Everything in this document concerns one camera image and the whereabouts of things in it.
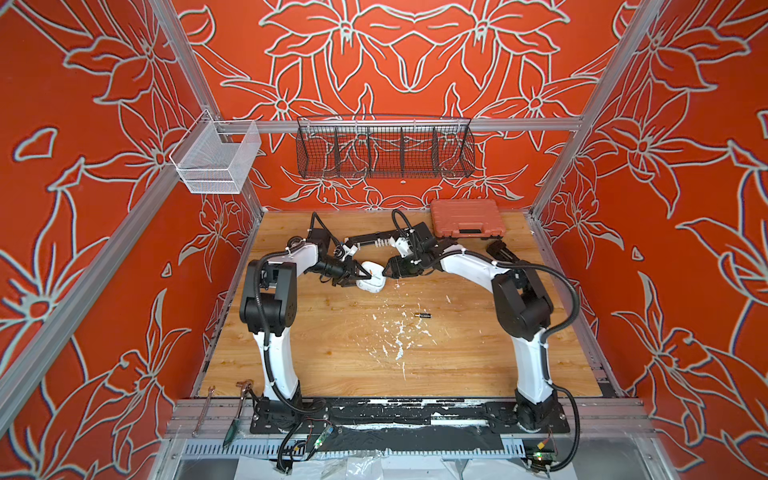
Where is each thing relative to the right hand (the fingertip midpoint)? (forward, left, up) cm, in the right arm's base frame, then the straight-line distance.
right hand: (389, 266), depth 94 cm
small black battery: (-14, -11, -7) cm, 19 cm away
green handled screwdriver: (-44, +38, -6) cm, 58 cm away
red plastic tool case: (+28, -31, -6) cm, 42 cm away
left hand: (-4, +7, -1) cm, 8 cm away
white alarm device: (-5, +4, -1) cm, 6 cm away
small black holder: (+10, -40, -5) cm, 41 cm away
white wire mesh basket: (+25, +56, +25) cm, 66 cm away
